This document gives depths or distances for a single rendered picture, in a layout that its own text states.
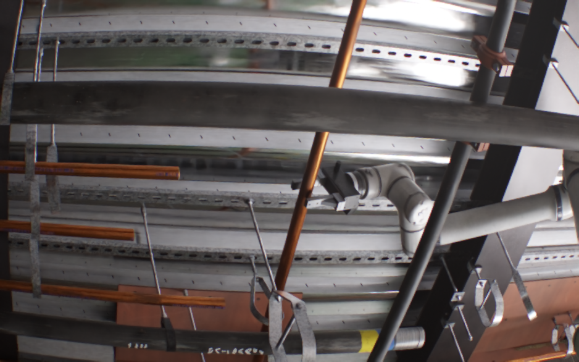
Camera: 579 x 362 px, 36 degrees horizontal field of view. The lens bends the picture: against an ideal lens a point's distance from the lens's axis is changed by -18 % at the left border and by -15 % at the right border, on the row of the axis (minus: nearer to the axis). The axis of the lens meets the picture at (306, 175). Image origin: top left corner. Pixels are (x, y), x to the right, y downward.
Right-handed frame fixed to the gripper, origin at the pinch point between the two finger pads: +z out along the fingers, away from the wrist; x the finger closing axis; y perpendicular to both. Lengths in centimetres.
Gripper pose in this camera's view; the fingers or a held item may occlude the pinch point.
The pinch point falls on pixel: (305, 193)
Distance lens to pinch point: 284.8
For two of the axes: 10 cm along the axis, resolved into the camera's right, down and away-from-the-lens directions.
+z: -8.6, 1.3, -4.9
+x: 4.6, 6.1, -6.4
